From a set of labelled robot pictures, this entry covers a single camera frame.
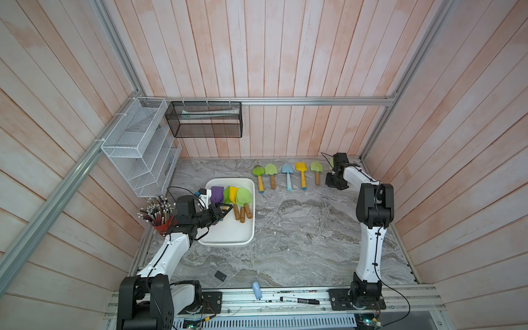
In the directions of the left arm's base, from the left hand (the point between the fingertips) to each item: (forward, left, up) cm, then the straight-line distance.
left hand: (230, 211), depth 83 cm
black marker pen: (-30, -23, -12) cm, 39 cm away
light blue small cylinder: (-27, -11, -12) cm, 31 cm away
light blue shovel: (+35, -28, -12) cm, 46 cm away
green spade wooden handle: (+22, -45, +6) cm, 50 cm away
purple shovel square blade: (+17, +10, -14) cm, 24 cm away
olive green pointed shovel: (+34, -19, -13) cm, 41 cm away
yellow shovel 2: (+36, -36, -12) cm, 53 cm away
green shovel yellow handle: (+33, -12, -13) cm, 37 cm away
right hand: (+26, -51, -13) cm, 58 cm away
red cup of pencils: (-3, +27, +3) cm, 27 cm away
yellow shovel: (+15, +1, -11) cm, 19 cm away
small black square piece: (-21, +4, -14) cm, 26 cm away
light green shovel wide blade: (+15, -4, -14) cm, 21 cm away
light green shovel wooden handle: (+36, -45, -12) cm, 59 cm away
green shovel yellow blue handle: (+15, +4, -11) cm, 20 cm away
